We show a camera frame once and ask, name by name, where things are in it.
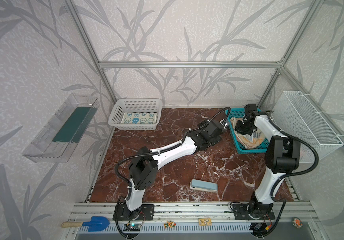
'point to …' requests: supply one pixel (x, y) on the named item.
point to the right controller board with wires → (261, 229)
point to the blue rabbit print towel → (248, 141)
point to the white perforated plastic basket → (135, 105)
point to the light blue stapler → (202, 185)
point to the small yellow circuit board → (204, 222)
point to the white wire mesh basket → (296, 115)
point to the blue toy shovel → (97, 223)
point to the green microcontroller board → (130, 227)
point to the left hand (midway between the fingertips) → (213, 123)
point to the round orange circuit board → (297, 222)
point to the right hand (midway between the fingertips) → (238, 126)
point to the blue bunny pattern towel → (139, 118)
